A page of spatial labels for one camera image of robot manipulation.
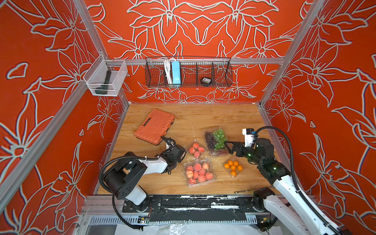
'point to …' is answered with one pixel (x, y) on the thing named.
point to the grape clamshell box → (215, 138)
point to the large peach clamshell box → (199, 172)
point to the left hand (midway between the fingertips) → (174, 151)
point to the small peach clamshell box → (196, 150)
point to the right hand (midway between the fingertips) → (229, 141)
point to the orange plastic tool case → (155, 126)
